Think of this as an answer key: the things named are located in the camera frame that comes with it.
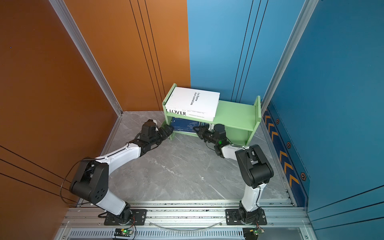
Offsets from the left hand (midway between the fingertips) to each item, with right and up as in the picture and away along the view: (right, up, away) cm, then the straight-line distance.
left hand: (171, 129), depth 90 cm
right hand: (+13, 0, -2) cm, 13 cm away
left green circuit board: (-19, -49, -20) cm, 56 cm away
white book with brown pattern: (+14, +16, -11) cm, 24 cm away
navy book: (+7, +3, -2) cm, 8 cm away
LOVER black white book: (+19, +9, -16) cm, 26 cm away
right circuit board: (+42, -49, -20) cm, 67 cm away
